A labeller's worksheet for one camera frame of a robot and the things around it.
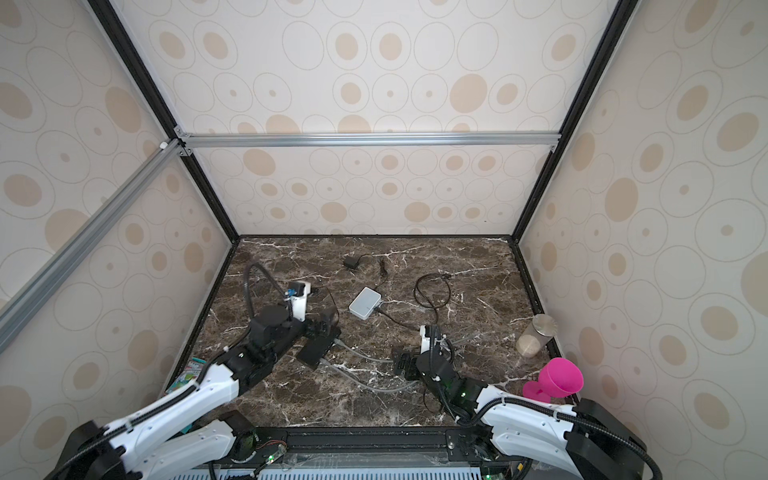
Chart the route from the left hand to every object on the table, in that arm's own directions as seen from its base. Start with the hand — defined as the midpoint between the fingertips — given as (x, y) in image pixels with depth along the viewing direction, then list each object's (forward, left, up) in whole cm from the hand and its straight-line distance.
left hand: (327, 301), depth 78 cm
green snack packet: (-14, +40, -16) cm, 45 cm away
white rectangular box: (+11, -7, -20) cm, 24 cm away
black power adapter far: (+28, -1, -19) cm, 34 cm away
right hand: (-8, -21, -13) cm, 26 cm away
